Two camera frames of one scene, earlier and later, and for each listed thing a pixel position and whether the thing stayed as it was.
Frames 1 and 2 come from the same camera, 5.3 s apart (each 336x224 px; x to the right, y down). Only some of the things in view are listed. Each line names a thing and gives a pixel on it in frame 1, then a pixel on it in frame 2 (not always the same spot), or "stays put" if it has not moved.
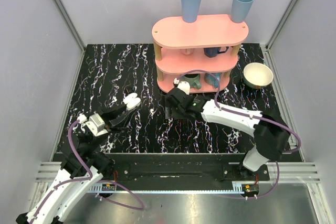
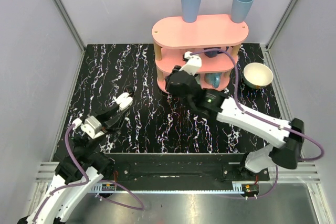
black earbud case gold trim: (129, 89) stays put
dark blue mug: (212, 52) stays put
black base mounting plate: (182, 169) stays put
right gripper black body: (167, 104) → (170, 88)
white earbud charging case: (132, 101) → (124, 102)
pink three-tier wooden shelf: (201, 53) stays put
